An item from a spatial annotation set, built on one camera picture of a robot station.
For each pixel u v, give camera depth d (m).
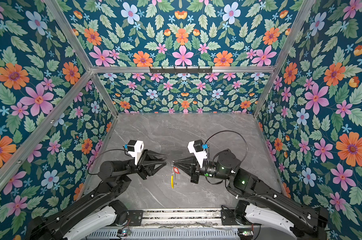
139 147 0.48
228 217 0.73
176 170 0.57
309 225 0.40
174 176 0.88
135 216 0.74
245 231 0.71
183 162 0.52
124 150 0.51
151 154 0.55
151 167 0.52
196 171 0.47
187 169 0.55
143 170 0.51
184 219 0.75
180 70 0.93
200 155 0.48
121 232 0.70
